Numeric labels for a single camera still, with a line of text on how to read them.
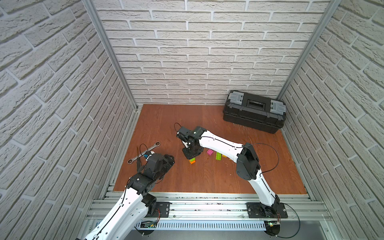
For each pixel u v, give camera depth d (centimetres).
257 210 74
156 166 58
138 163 88
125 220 54
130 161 90
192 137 62
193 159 83
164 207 74
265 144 100
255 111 96
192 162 88
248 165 52
